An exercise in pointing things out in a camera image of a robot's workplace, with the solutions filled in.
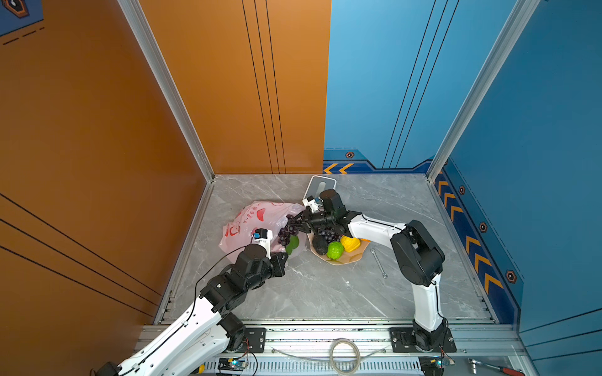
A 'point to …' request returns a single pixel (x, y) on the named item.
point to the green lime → (335, 250)
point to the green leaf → (293, 244)
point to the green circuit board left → (227, 364)
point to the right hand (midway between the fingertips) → (290, 224)
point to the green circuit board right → (434, 365)
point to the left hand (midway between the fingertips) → (291, 253)
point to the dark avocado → (320, 244)
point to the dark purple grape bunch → (284, 233)
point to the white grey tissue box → (318, 184)
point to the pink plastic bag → (237, 231)
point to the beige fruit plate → (346, 258)
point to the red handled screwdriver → (505, 370)
